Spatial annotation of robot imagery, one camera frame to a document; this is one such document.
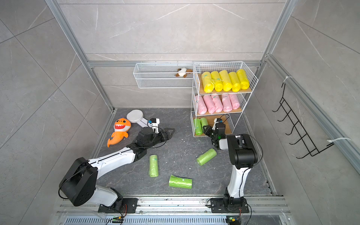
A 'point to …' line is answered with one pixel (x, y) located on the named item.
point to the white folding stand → (137, 116)
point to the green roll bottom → (181, 182)
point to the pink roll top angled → (210, 104)
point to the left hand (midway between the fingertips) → (173, 129)
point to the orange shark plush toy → (121, 126)
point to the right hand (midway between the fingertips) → (205, 126)
